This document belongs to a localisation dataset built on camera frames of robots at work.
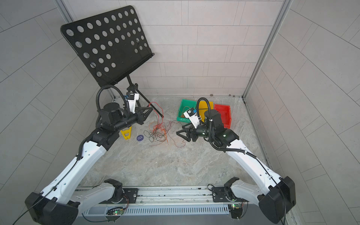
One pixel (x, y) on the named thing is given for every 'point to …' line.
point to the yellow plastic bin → (203, 107)
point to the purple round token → (140, 138)
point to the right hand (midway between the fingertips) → (181, 131)
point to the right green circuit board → (236, 210)
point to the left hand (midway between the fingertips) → (154, 108)
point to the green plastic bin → (184, 105)
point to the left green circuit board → (116, 212)
